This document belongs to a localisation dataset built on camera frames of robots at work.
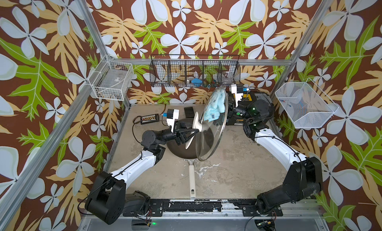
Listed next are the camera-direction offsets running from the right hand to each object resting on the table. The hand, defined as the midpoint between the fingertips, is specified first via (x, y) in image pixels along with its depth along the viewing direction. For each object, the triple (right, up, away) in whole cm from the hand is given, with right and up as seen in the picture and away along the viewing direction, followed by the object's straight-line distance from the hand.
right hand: (212, 105), depth 65 cm
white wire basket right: (+56, +1, +17) cm, 58 cm away
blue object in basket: (-5, +17, +28) cm, 34 cm away
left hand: (-6, -10, -5) cm, 13 cm away
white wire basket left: (-56, +16, +20) cm, 61 cm away
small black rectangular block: (-11, -1, +45) cm, 47 cm away
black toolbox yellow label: (+30, +8, +37) cm, 48 cm away
